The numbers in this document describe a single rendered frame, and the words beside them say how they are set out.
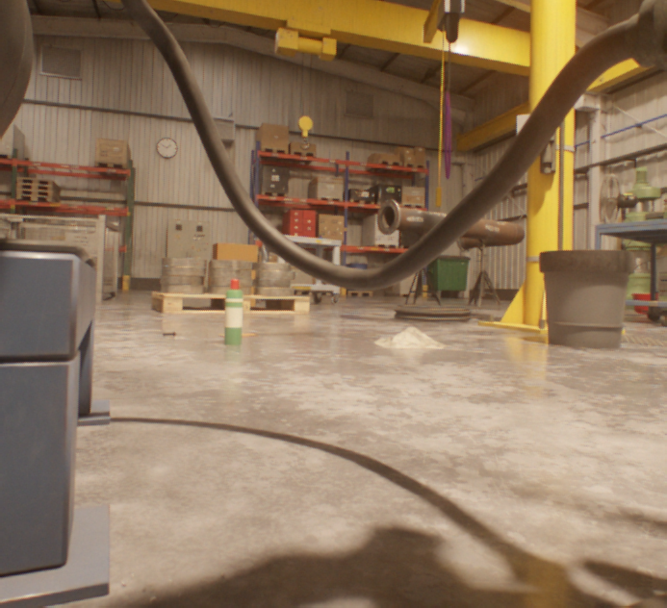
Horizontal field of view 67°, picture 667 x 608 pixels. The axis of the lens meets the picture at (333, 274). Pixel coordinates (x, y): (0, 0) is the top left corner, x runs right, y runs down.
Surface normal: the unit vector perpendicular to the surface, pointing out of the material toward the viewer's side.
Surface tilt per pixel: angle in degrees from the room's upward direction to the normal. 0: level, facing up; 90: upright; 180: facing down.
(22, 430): 90
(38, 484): 90
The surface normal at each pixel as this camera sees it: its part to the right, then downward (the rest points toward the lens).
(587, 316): -0.37, 0.05
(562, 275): -0.83, 0.04
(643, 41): -0.83, 0.42
